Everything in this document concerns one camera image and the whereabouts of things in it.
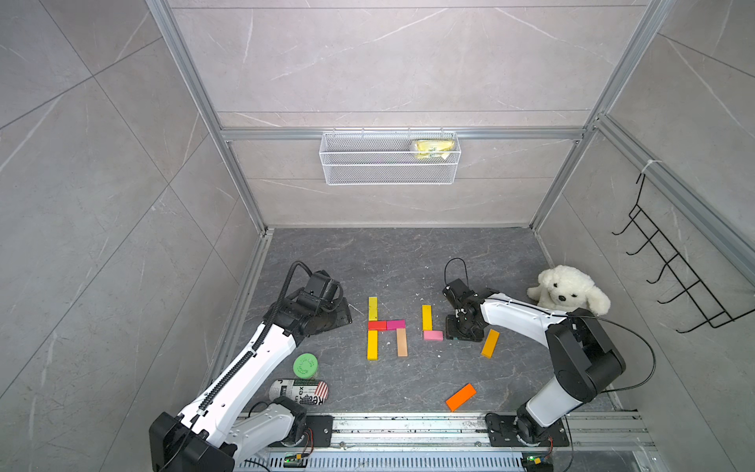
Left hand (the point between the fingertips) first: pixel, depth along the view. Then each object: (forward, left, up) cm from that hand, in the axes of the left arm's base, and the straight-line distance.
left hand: (344, 309), depth 78 cm
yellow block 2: (-4, -7, -16) cm, 18 cm away
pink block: (-1, -26, -16) cm, 30 cm away
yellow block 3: (+4, -25, -16) cm, 29 cm away
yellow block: (+8, -7, -16) cm, 19 cm away
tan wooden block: (-3, -16, -16) cm, 23 cm away
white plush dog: (+4, -62, +1) cm, 62 cm away
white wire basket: (+51, -12, +13) cm, 54 cm away
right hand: (-1, -33, -17) cm, 37 cm away
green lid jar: (-11, +12, -12) cm, 20 cm away
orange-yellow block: (-4, -43, -16) cm, 47 cm away
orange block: (-19, -31, -16) cm, 40 cm away
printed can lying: (-17, +11, -13) cm, 24 cm away
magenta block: (+3, -14, -17) cm, 22 cm away
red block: (+3, -8, -16) cm, 19 cm away
